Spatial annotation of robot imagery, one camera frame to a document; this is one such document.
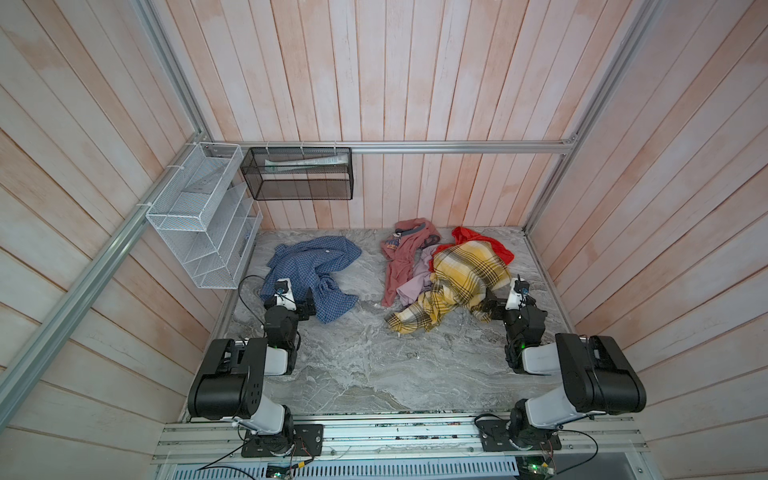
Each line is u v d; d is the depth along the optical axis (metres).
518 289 0.78
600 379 0.45
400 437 0.75
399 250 1.05
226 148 0.92
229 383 0.50
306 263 0.95
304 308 0.81
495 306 0.82
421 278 0.98
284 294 0.77
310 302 0.86
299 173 1.04
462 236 1.11
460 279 0.91
